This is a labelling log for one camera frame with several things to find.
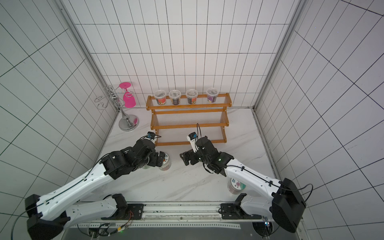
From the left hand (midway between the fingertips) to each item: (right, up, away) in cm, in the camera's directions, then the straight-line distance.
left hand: (153, 156), depth 74 cm
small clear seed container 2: (+2, +31, +6) cm, 32 cm away
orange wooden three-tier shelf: (+11, +18, +28) cm, 35 cm away
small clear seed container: (+10, +32, +6) cm, 34 cm away
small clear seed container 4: (+31, +33, +7) cm, 46 cm away
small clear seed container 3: (+19, +32, +6) cm, 38 cm away
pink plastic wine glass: (-25, +33, +27) cm, 49 cm away
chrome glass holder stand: (-28, +16, +34) cm, 47 cm away
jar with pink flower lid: (+42, -15, -1) cm, 45 cm away
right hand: (+15, 0, +4) cm, 15 cm away
